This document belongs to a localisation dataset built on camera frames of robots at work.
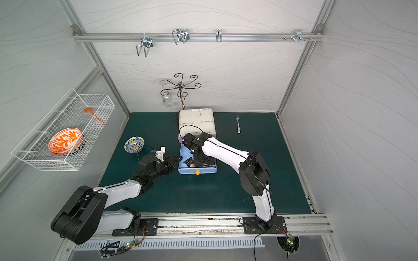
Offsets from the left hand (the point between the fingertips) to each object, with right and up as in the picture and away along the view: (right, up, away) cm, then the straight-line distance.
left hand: (182, 159), depth 84 cm
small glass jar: (-12, +33, +17) cm, 39 cm away
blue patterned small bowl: (-34, +6, +18) cm, 39 cm away
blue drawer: (0, +2, +7) cm, 7 cm away
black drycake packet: (+3, -2, +2) cm, 4 cm away
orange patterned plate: (-43, +11, -20) cm, 49 cm away
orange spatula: (-45, +25, -5) cm, 52 cm away
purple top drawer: (0, +12, -8) cm, 14 cm away
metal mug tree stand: (-2, +40, +8) cm, 41 cm away
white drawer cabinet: (+7, +20, +2) cm, 21 cm away
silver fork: (+34, +15, +27) cm, 46 cm away
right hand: (+11, -2, +2) cm, 11 cm away
